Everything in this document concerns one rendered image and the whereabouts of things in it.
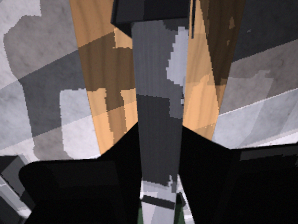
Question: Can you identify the light wooden board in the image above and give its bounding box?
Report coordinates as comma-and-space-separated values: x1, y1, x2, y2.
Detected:
69, 0, 246, 155

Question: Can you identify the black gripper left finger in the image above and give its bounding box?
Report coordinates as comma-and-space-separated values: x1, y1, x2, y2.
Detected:
18, 122, 142, 224

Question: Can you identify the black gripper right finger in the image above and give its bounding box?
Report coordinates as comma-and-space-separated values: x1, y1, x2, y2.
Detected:
178, 126, 298, 224

